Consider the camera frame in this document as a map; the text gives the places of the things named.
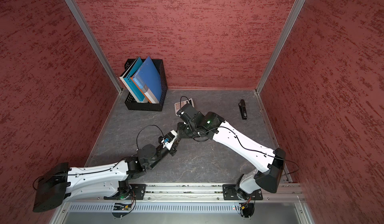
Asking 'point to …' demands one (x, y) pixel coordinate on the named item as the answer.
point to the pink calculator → (177, 106)
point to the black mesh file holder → (132, 103)
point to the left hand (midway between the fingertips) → (179, 134)
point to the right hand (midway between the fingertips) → (179, 138)
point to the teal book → (127, 78)
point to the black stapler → (242, 108)
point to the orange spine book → (146, 90)
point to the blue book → (148, 78)
